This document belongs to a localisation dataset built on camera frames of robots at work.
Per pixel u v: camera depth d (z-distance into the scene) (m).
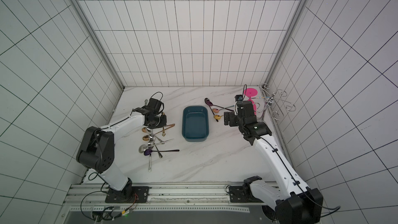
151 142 0.89
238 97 0.68
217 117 1.01
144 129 0.92
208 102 1.10
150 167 0.81
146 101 1.10
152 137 0.90
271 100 0.74
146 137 0.90
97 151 0.46
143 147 0.88
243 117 0.57
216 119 1.00
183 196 0.73
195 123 0.96
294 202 0.36
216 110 1.06
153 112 0.73
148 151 0.87
